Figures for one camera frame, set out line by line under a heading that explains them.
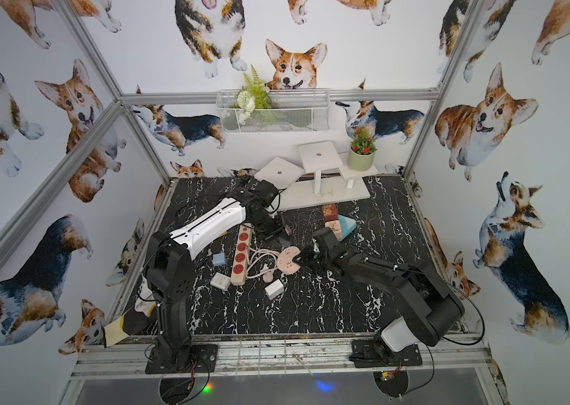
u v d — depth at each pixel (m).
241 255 0.93
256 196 0.66
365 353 0.73
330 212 0.98
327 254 0.69
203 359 0.75
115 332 0.79
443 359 0.73
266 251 0.95
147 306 0.80
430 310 0.44
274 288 0.83
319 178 1.08
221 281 0.88
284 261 0.90
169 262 0.49
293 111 0.92
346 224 1.00
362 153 0.95
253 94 0.82
